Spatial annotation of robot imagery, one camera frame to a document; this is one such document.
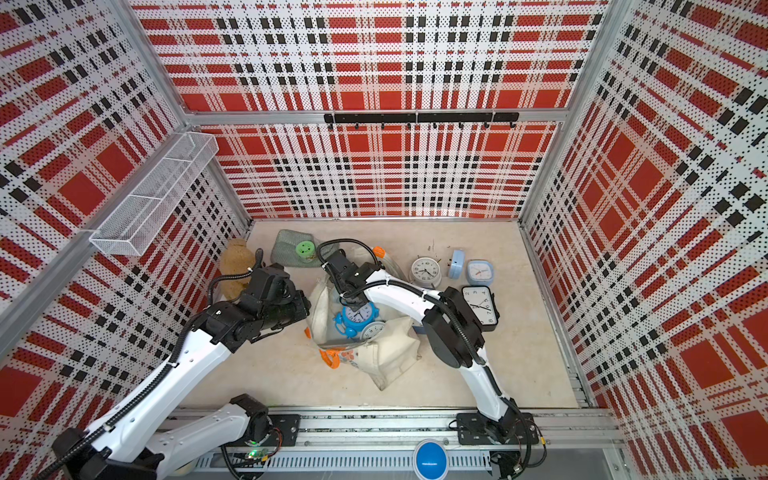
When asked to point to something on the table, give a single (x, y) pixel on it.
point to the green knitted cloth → (283, 248)
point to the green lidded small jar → (305, 251)
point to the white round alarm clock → (426, 272)
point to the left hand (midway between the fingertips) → (315, 304)
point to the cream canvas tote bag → (382, 360)
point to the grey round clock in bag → (372, 330)
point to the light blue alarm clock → (457, 264)
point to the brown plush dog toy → (236, 258)
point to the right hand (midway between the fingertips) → (345, 285)
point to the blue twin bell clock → (350, 323)
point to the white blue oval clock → (480, 272)
